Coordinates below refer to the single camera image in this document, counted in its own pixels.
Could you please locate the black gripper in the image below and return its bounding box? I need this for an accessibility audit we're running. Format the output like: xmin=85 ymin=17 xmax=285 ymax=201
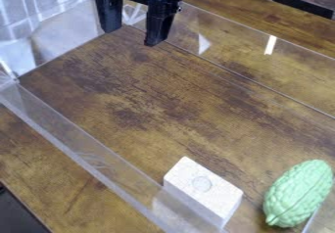
xmin=96 ymin=0 xmax=180 ymax=46

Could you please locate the white speckled foam block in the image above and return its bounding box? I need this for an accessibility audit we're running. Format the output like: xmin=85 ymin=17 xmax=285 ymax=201
xmin=164 ymin=157 xmax=243 ymax=229

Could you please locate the green bitter gourd toy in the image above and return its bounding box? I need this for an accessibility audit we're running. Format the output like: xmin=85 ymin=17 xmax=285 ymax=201
xmin=263 ymin=160 xmax=333 ymax=228

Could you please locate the clear acrylic enclosure wall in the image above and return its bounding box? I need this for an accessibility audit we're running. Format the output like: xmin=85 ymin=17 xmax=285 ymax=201
xmin=0 ymin=0 xmax=335 ymax=233

